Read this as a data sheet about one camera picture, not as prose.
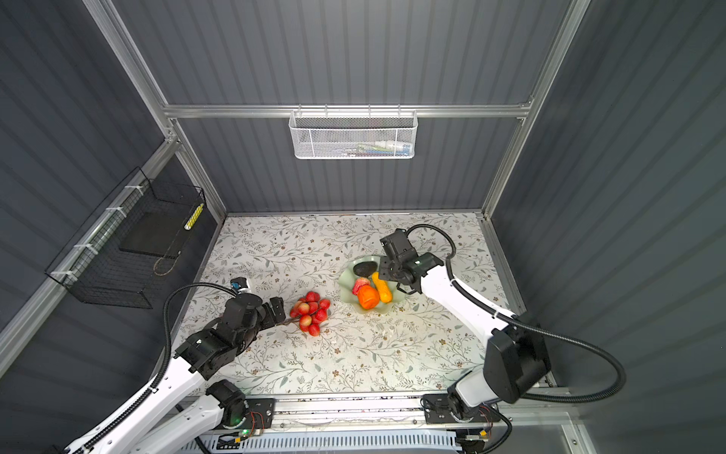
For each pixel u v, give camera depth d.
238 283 0.68
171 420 0.55
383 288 0.94
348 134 1.12
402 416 0.73
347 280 0.96
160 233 0.76
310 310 0.85
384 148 0.92
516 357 0.42
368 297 0.89
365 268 0.94
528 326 0.42
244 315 0.58
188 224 0.80
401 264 0.63
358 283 0.94
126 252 0.73
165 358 0.50
